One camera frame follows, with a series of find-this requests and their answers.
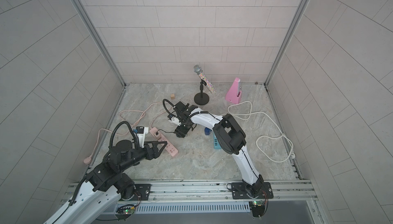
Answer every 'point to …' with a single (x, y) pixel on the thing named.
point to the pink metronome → (234, 95)
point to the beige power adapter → (158, 136)
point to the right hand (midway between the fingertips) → (182, 130)
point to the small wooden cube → (172, 96)
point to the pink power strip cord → (88, 160)
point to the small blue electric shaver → (207, 131)
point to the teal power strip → (217, 145)
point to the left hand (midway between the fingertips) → (166, 143)
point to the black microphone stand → (201, 98)
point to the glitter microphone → (198, 70)
